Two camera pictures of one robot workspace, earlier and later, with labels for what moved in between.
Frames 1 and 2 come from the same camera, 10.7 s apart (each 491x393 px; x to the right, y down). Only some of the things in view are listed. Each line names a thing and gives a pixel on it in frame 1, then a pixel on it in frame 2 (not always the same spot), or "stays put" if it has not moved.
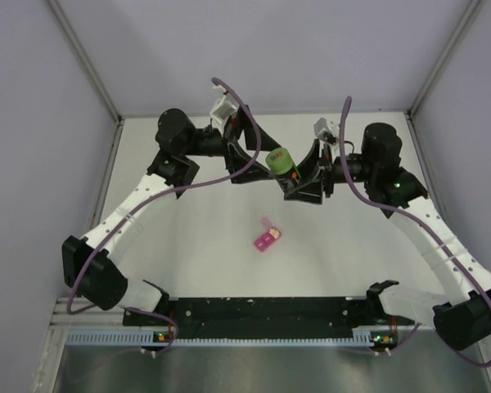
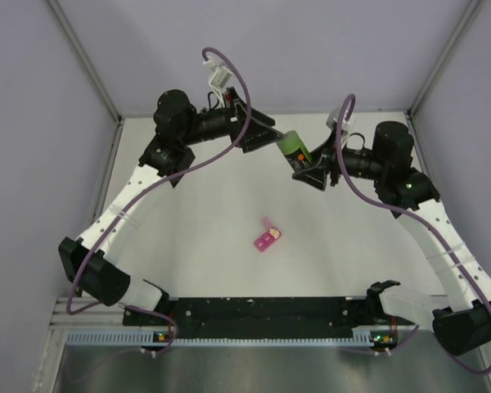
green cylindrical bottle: x=280 y=160 → x=290 y=142
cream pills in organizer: x=274 y=232 stays put
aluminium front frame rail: x=93 y=317 stays put
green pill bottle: x=291 y=180 → x=298 y=160
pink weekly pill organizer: x=272 y=235 stays put
